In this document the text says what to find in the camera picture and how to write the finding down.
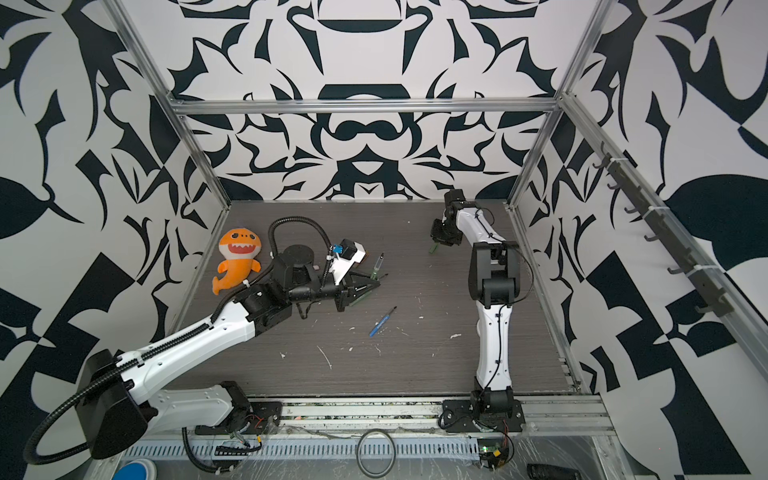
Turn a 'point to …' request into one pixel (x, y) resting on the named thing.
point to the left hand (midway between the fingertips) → (379, 275)
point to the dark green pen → (376, 270)
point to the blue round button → (131, 471)
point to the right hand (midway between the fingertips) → (439, 234)
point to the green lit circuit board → (493, 452)
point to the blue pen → (377, 327)
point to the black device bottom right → (550, 472)
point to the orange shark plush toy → (239, 249)
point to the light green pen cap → (434, 248)
